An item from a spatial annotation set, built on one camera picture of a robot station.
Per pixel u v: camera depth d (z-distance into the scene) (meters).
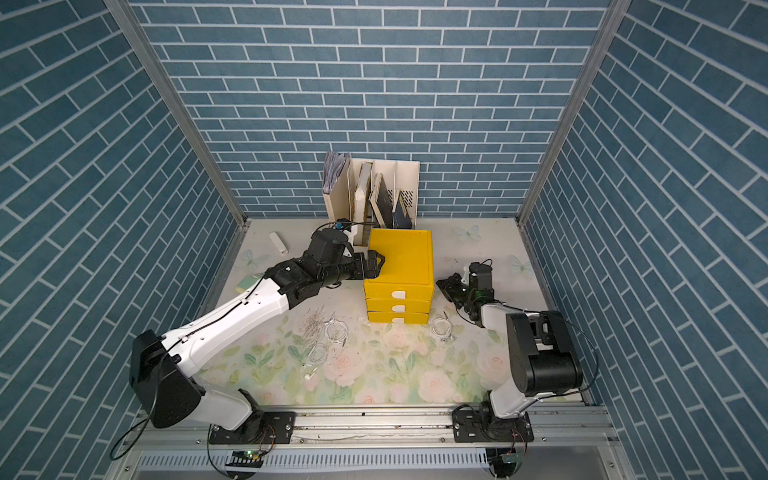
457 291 0.84
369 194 0.98
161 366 0.40
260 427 0.68
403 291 0.77
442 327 0.92
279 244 1.09
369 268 0.69
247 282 0.95
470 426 0.74
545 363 0.46
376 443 0.73
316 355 0.85
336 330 0.91
